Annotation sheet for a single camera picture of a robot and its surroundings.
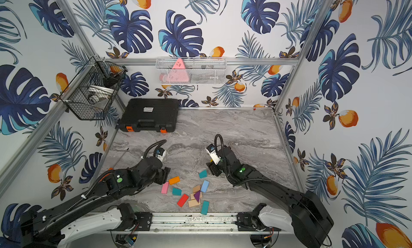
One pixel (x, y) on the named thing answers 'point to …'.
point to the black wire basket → (94, 89)
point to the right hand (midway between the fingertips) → (212, 158)
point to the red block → (183, 200)
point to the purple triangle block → (197, 196)
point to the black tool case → (151, 115)
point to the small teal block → (176, 191)
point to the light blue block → (204, 186)
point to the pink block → (164, 188)
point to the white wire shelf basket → (192, 70)
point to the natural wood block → (193, 202)
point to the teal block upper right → (203, 174)
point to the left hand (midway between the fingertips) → (165, 166)
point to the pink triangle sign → (178, 73)
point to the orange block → (174, 180)
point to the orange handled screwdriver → (111, 168)
